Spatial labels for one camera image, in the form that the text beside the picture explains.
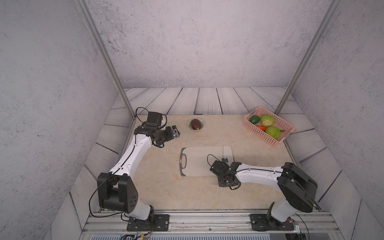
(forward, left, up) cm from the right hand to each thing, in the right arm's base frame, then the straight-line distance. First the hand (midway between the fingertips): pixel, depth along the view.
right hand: (224, 182), depth 86 cm
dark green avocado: (+46, -26, +4) cm, 53 cm away
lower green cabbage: (+30, -34, +8) cm, 46 cm away
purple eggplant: (+40, +17, +5) cm, 44 cm away
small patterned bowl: (+41, +22, +4) cm, 46 cm away
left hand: (+18, +27, +20) cm, 39 cm away
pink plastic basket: (+42, -44, +4) cm, 61 cm away
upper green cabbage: (+42, -34, +6) cm, 54 cm away
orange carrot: (+39, -31, +2) cm, 50 cm away
